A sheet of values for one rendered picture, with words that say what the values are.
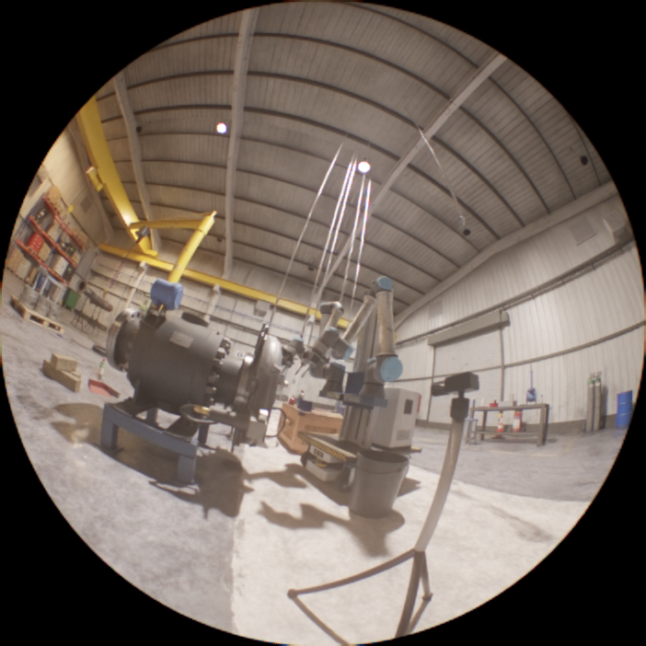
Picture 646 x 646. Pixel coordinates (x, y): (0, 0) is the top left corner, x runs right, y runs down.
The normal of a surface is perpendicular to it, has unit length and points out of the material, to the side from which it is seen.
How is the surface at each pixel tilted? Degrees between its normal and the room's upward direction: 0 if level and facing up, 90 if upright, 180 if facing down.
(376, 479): 93
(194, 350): 69
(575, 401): 90
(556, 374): 90
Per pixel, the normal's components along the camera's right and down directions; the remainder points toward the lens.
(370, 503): -0.33, -0.36
